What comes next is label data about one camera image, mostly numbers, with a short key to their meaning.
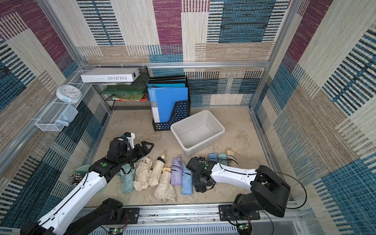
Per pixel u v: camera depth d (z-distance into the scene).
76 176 0.69
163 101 0.92
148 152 0.69
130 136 0.72
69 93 0.75
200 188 0.78
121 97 0.99
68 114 0.69
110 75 0.79
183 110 0.92
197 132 1.04
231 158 0.89
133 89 1.00
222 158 0.90
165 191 0.77
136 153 0.68
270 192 0.42
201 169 0.66
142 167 0.84
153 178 0.79
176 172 0.84
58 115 0.71
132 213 0.74
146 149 0.69
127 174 0.82
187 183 0.81
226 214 0.73
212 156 0.92
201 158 0.80
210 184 0.76
